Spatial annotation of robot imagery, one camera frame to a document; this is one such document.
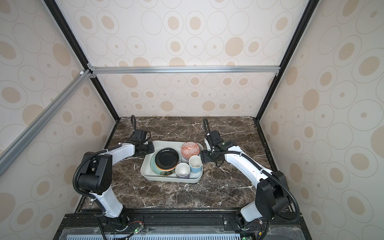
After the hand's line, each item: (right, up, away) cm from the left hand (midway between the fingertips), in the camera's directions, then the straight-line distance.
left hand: (157, 145), depth 97 cm
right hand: (+32, -5, -12) cm, 34 cm away
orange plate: (+8, -14, -8) cm, 18 cm away
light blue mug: (+25, -11, -5) cm, 28 cm away
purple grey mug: (+17, -14, -7) cm, 24 cm away
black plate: (+7, -8, -3) cm, 11 cm away
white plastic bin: (-5, -16, -6) cm, 18 cm away
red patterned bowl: (+21, -2, 0) cm, 21 cm away
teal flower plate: (+3, -15, -7) cm, 17 cm away
